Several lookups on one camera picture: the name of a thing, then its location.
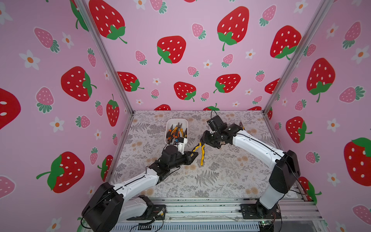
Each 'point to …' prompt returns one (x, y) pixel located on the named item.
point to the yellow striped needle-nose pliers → (203, 152)
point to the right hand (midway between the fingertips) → (204, 139)
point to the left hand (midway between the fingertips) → (198, 154)
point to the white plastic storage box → (176, 131)
